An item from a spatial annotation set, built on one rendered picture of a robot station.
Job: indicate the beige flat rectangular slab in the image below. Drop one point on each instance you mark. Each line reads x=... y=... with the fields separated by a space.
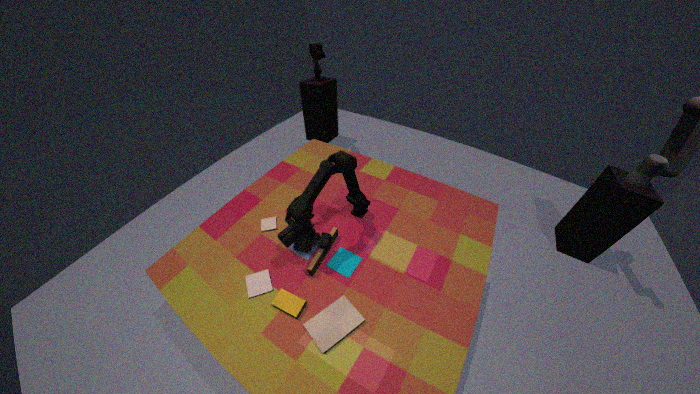
x=333 y=324

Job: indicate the yellow flat block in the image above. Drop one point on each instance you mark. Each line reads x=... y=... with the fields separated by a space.
x=289 y=303

